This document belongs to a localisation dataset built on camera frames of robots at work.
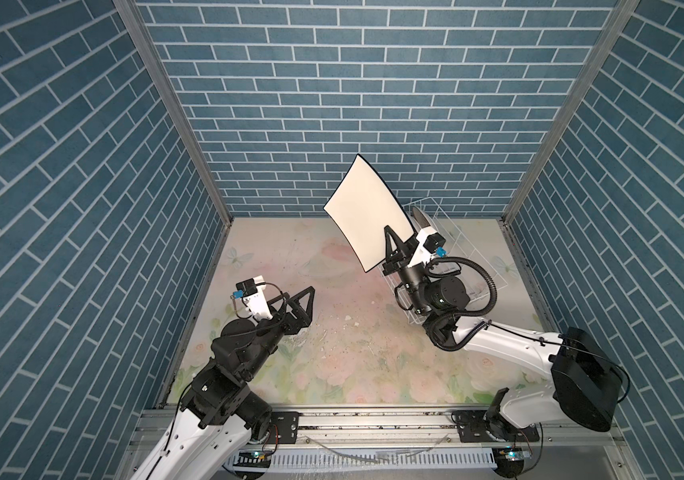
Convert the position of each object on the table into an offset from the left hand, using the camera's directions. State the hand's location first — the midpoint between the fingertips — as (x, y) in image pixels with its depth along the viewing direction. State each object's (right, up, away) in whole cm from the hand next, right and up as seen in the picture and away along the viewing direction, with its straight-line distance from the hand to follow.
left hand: (305, 294), depth 67 cm
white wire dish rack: (+23, 0, -3) cm, 23 cm away
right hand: (+18, +16, -1) cm, 24 cm away
